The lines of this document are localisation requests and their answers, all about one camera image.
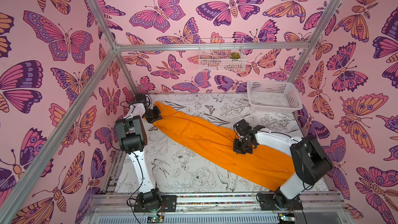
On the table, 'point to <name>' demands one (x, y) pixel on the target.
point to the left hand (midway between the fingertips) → (164, 114)
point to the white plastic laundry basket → (273, 96)
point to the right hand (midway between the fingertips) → (235, 150)
